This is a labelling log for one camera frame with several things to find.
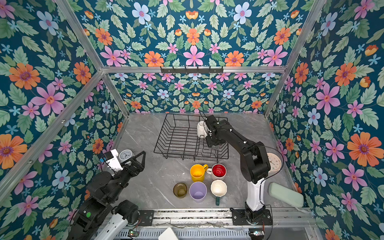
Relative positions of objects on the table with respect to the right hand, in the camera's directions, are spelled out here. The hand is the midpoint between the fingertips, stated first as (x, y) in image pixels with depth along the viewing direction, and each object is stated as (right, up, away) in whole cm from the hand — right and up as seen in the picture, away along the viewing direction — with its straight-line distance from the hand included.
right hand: (214, 141), depth 93 cm
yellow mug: (-11, -18, -6) cm, 21 cm away
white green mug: (+2, -25, -11) cm, 27 cm away
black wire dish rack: (-25, +1, +11) cm, 27 cm away
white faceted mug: (-7, +6, +3) cm, 10 cm away
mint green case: (+37, -27, -15) cm, 48 cm away
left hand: (-34, -2, -30) cm, 45 cm away
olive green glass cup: (-20, -26, -11) cm, 35 cm away
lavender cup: (-10, -26, -13) cm, 31 cm away
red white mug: (+2, -17, -5) cm, 18 cm away
